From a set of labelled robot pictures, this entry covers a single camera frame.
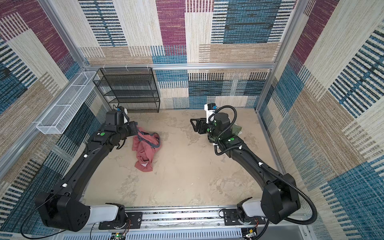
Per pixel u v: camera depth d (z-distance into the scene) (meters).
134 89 1.08
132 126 0.71
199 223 0.73
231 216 0.73
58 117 0.72
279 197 0.41
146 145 0.86
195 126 0.72
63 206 0.38
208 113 0.69
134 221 0.73
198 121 0.69
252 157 0.50
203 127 0.69
